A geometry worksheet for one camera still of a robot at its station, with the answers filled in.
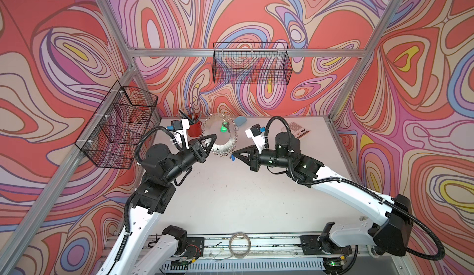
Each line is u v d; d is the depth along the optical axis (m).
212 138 0.59
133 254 0.39
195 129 1.13
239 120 1.21
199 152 0.53
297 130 1.11
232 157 0.65
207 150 0.56
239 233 0.75
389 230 0.39
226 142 0.63
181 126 0.52
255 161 0.57
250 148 0.61
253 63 0.96
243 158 0.64
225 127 0.63
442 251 0.36
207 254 0.72
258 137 0.58
